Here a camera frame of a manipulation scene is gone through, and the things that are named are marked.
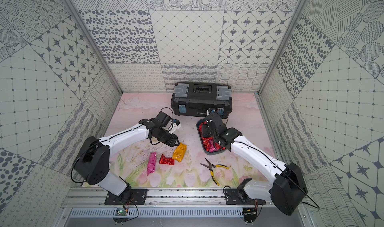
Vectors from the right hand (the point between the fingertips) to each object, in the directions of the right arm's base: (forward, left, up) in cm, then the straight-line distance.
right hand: (207, 128), depth 82 cm
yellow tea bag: (-9, +16, -12) cm, 22 cm away
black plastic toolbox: (+20, +8, +2) cm, 22 cm away
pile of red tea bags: (-5, -1, -9) cm, 10 cm away
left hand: (-4, +17, -7) cm, 19 cm away
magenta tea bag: (-15, +31, -12) cm, 37 cm away
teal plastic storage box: (-9, 0, -11) cm, 14 cm away
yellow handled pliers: (-15, -2, -16) cm, 22 cm away
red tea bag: (-14, +25, -12) cm, 31 cm away
